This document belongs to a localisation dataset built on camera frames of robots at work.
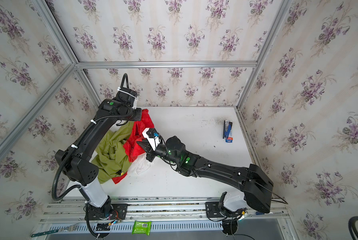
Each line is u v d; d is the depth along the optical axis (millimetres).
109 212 676
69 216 720
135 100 646
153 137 547
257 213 727
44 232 675
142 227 686
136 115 719
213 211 731
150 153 566
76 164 431
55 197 387
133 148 649
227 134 1006
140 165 872
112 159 786
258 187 407
